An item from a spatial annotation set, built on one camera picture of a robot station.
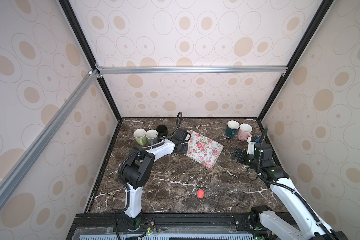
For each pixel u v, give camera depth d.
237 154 0.71
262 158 0.58
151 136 1.00
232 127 1.03
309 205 0.44
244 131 1.00
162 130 1.00
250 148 0.70
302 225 0.43
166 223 0.75
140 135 0.99
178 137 0.78
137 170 0.51
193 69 0.92
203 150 1.00
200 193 0.81
